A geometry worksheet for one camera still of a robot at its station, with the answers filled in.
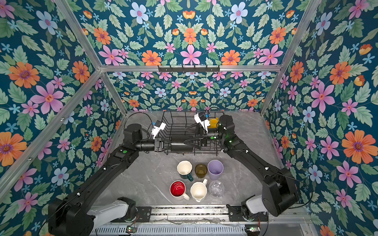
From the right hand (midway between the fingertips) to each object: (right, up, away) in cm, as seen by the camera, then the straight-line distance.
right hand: (186, 135), depth 66 cm
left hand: (-5, -4, -1) cm, 6 cm away
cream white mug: (+5, -31, +12) cm, 34 cm away
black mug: (-3, -4, -4) cm, 7 cm away
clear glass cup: (+16, -32, +16) cm, 39 cm away
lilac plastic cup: (+15, -21, +19) cm, 32 cm away
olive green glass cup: (+7, -23, +20) cm, 31 cm away
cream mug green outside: (-3, -22, +21) cm, 31 cm away
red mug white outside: (-7, -31, +14) cm, 35 cm away
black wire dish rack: (-8, +6, +46) cm, 47 cm away
